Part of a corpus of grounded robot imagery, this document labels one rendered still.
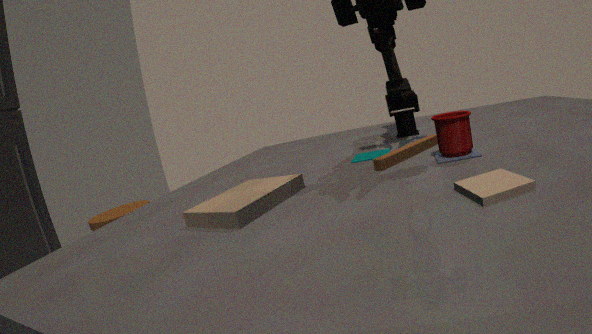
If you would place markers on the brown wooden bar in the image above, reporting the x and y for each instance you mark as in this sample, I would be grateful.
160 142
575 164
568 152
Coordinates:
406 152

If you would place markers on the tan flat rectangular block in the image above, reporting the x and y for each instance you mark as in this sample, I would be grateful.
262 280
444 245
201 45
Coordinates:
243 204

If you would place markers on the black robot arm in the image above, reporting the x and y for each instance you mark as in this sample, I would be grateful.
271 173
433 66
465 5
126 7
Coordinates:
400 96

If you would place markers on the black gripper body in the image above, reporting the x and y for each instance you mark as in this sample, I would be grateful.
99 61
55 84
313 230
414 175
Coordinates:
345 11

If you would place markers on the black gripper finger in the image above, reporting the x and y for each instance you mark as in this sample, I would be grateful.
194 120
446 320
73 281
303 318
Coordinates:
394 5
366 10

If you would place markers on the tan flat square slab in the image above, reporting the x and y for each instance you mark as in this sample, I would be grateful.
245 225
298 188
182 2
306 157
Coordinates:
494 186

